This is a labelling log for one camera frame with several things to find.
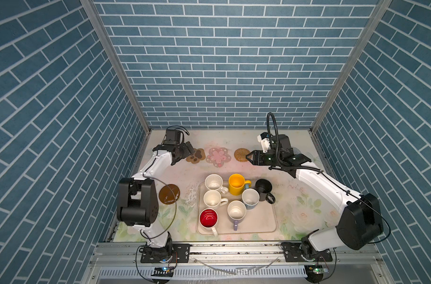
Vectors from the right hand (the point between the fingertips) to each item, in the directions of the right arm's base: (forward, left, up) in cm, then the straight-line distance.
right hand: (251, 156), depth 83 cm
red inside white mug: (-24, +18, -18) cm, 35 cm away
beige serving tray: (-21, +10, -20) cm, 30 cm away
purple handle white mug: (-19, +5, -19) cm, 27 cm away
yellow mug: (-6, +6, -17) cm, 19 cm away
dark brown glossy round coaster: (-15, +41, -18) cm, 47 cm away
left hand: (+6, +31, -6) cm, 33 cm away
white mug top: (-5, +18, -17) cm, 25 cm away
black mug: (-8, -8, -14) cm, 18 cm away
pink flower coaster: (+14, +18, -20) cm, 30 cm away
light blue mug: (-13, -1, -16) cm, 21 cm away
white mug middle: (-15, +17, -16) cm, 28 cm away
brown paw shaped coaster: (+14, +30, -19) cm, 38 cm away
